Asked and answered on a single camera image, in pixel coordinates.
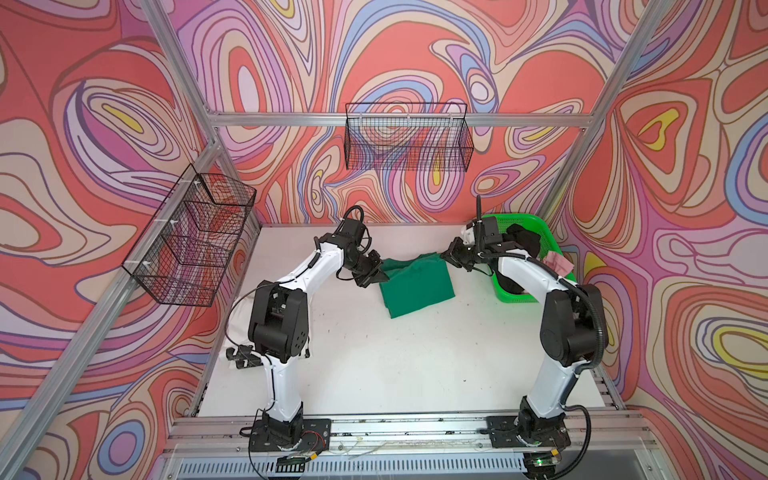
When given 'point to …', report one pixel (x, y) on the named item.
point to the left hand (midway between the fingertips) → (395, 273)
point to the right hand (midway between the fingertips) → (444, 258)
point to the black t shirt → (523, 237)
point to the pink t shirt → (556, 262)
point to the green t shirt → (415, 284)
